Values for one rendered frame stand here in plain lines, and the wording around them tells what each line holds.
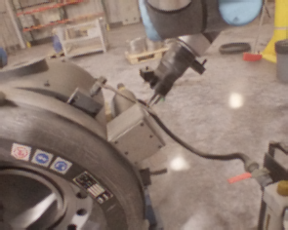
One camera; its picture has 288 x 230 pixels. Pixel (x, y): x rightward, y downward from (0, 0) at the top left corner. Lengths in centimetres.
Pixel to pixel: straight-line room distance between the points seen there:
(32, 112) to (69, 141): 9
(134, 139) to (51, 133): 17
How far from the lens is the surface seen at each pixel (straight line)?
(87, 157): 46
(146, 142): 49
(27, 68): 97
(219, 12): 45
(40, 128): 44
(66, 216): 78
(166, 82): 56
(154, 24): 42
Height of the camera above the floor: 105
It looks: 27 degrees down
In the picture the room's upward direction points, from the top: 11 degrees counter-clockwise
